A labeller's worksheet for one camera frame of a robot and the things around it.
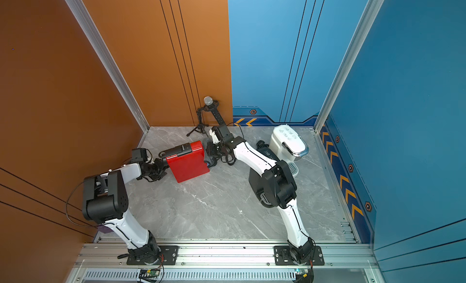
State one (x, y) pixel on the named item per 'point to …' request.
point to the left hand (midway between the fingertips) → (170, 164)
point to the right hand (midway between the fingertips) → (205, 151)
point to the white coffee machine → (286, 144)
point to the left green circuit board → (153, 272)
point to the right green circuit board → (304, 276)
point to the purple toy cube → (104, 229)
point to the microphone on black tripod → (208, 101)
